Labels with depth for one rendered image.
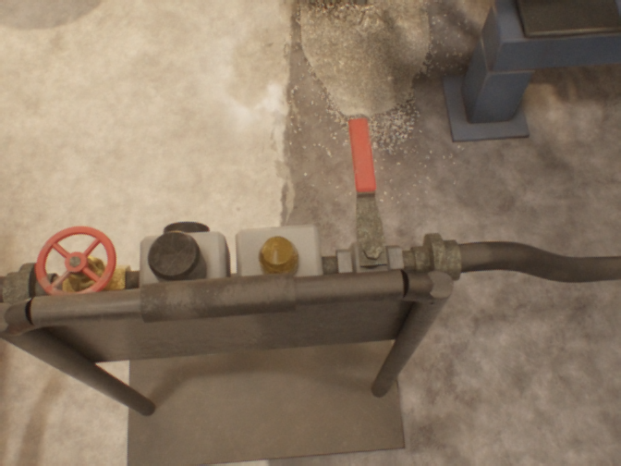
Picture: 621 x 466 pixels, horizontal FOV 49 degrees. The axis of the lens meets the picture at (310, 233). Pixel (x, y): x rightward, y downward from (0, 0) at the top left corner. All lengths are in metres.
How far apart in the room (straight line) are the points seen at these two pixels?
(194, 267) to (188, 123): 0.69
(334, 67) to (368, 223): 0.70
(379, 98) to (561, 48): 0.34
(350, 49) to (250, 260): 0.76
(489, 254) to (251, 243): 0.23
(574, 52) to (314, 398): 0.67
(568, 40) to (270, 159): 0.53
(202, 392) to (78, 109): 0.58
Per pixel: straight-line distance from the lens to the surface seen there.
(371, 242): 0.65
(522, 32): 1.11
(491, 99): 1.22
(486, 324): 1.15
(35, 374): 1.18
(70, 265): 0.65
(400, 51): 1.36
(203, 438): 1.09
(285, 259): 0.62
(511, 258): 0.70
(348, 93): 1.29
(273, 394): 1.08
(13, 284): 0.72
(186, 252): 0.62
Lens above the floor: 1.08
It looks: 68 degrees down
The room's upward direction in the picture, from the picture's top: straight up
